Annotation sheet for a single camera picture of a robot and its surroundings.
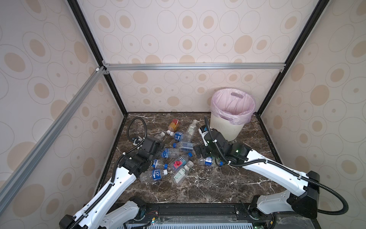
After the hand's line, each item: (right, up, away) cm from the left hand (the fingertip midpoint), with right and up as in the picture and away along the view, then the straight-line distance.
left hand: (159, 147), depth 75 cm
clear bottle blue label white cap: (+8, +4, +24) cm, 26 cm away
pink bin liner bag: (+50, +26, +26) cm, 62 cm away
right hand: (+22, +2, 0) cm, 22 cm away
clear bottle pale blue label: (+13, -3, +19) cm, 23 cm away
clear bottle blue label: (+4, -6, +16) cm, 17 cm away
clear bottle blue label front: (-6, -17, +6) cm, 20 cm away
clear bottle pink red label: (+10, -11, +11) cm, 18 cm away
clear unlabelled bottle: (-5, +4, +29) cm, 30 cm away
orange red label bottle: (+4, +12, +31) cm, 33 cm away
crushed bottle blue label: (-4, -13, +13) cm, 18 cm away
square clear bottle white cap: (+11, -17, +6) cm, 21 cm away
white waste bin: (+44, +8, +17) cm, 47 cm away
